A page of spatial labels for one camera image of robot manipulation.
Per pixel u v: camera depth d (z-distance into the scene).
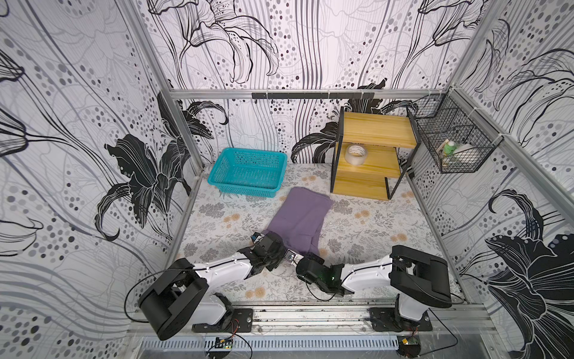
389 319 0.72
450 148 0.79
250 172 1.18
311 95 0.92
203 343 0.70
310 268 0.64
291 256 0.73
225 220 0.99
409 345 0.70
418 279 0.46
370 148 1.01
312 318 0.75
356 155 1.00
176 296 0.46
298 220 0.93
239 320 0.73
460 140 0.82
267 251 0.67
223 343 0.72
